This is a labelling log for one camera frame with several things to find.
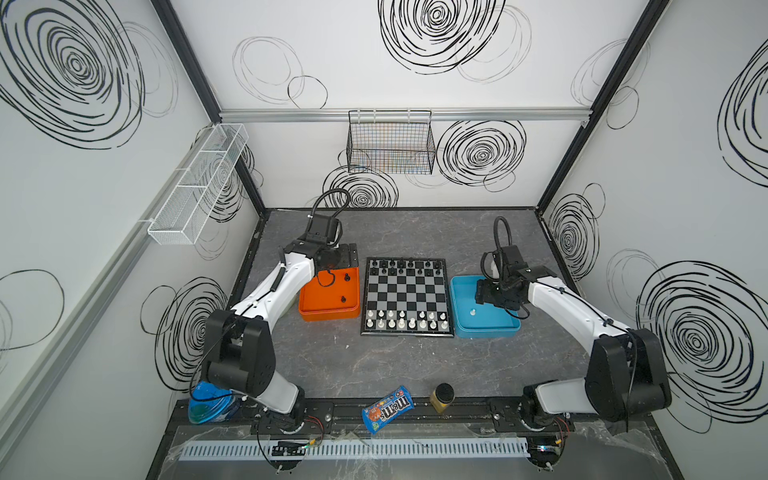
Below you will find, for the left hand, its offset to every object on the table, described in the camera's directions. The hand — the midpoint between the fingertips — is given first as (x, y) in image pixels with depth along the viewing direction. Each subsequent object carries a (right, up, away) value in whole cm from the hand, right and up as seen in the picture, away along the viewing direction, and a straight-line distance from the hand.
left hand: (345, 255), depth 88 cm
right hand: (+40, -12, -1) cm, 42 cm away
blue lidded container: (-27, -32, -21) cm, 48 cm away
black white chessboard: (+18, -14, +5) cm, 24 cm away
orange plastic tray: (-5, -13, +8) cm, 16 cm away
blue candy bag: (+13, -37, -14) cm, 42 cm away
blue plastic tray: (+39, -20, +3) cm, 44 cm away
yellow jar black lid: (+25, -31, -20) cm, 45 cm away
